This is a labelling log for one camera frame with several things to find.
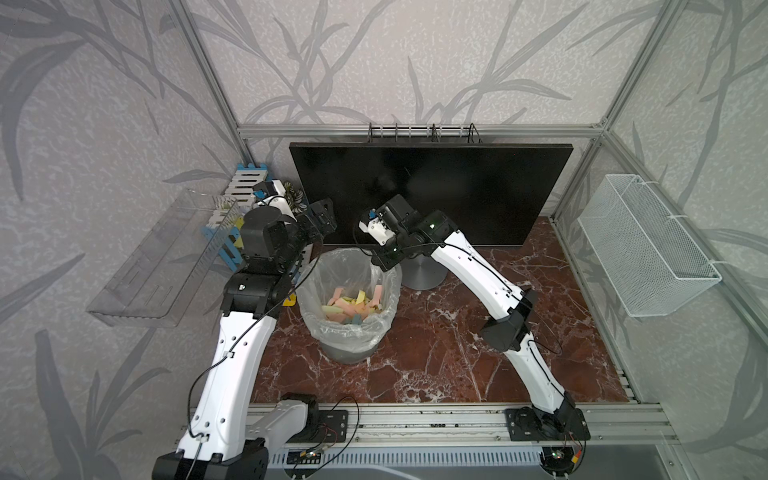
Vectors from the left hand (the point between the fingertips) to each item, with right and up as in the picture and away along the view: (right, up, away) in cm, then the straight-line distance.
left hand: (317, 206), depth 64 cm
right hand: (+11, -12, +14) cm, 21 cm away
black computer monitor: (+56, +12, +59) cm, 82 cm away
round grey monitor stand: (+25, -19, +40) cm, 51 cm away
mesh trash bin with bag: (+3, -26, +22) cm, 34 cm away
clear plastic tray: (-36, -17, +1) cm, 40 cm away
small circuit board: (-5, -60, +6) cm, 60 cm away
